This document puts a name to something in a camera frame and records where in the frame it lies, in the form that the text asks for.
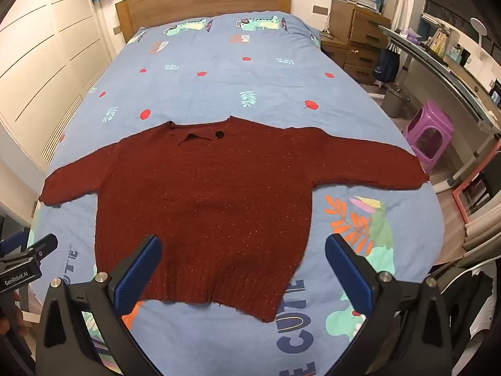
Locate purple plastic crate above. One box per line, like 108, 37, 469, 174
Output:
403, 100, 457, 175

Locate beige rolled mats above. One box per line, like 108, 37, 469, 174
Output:
462, 204, 501, 252

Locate white desk lamp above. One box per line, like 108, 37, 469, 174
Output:
469, 16, 491, 51

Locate chair with dark garment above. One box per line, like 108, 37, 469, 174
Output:
430, 254, 501, 361

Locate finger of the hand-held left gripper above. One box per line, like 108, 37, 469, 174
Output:
23, 234, 59, 268
0, 231, 31, 260

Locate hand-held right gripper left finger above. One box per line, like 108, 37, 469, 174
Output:
35, 235, 173, 376

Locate wooden drawer cabinet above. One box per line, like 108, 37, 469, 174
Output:
328, 0, 392, 51

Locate teal storage box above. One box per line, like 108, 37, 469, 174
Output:
449, 45, 471, 68

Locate grey waste bin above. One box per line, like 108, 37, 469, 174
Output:
380, 86, 411, 119

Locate white vent grille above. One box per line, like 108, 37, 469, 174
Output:
41, 63, 111, 165

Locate wooden headboard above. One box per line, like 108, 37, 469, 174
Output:
115, 0, 292, 44

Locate grey desk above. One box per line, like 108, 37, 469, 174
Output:
378, 23, 501, 196

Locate blue printed bedsheet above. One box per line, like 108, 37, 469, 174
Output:
29, 10, 445, 376

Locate person's left hand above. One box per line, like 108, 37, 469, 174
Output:
0, 303, 22, 335

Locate white panelled wardrobe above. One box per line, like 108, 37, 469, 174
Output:
0, 0, 118, 204

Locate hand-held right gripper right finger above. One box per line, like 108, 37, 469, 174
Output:
325, 233, 464, 376

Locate row of books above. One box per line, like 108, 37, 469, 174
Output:
428, 29, 452, 59

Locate dark blue backpack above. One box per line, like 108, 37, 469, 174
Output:
372, 45, 402, 86

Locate wooden nightstand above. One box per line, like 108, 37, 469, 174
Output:
320, 39, 380, 86

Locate dark red knit sweater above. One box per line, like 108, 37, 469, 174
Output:
39, 115, 431, 324

